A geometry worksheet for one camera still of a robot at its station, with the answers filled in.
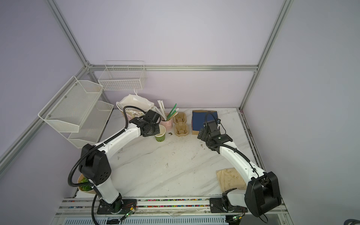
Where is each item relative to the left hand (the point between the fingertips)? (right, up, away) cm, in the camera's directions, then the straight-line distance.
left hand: (154, 131), depth 88 cm
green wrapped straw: (+11, +13, +10) cm, 20 cm away
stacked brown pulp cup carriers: (+17, +1, +16) cm, 24 cm away
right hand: (+33, -2, -3) cm, 33 cm away
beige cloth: (+47, -29, -6) cm, 55 cm away
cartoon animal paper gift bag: (-15, +21, +8) cm, 27 cm away
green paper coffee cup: (+4, -4, 0) cm, 6 cm away
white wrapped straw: (+3, +16, +13) cm, 21 cm away
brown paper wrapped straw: (+14, +12, +5) cm, 19 cm away
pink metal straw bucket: (+8, +4, +12) cm, 15 cm away
